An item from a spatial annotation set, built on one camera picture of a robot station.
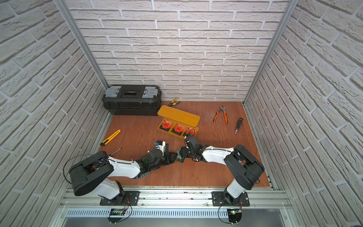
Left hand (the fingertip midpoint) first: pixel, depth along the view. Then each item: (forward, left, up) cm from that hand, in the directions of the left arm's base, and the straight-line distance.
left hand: (176, 154), depth 86 cm
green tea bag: (+4, 0, -3) cm, 6 cm away
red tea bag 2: (+19, -9, -3) cm, 22 cm away
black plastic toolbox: (+35, +32, +13) cm, 49 cm away
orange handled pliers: (+43, -37, -3) cm, 57 cm away
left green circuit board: (-29, +30, -7) cm, 42 cm away
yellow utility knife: (+15, +47, -4) cm, 50 cm away
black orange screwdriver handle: (+25, -46, 0) cm, 52 cm away
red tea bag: (+20, 0, -2) cm, 20 cm away
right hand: (+3, -4, -3) cm, 6 cm away
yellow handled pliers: (+47, +5, -2) cm, 48 cm away
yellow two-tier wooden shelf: (+19, 0, +8) cm, 21 cm away
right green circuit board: (-29, -31, -4) cm, 43 cm away
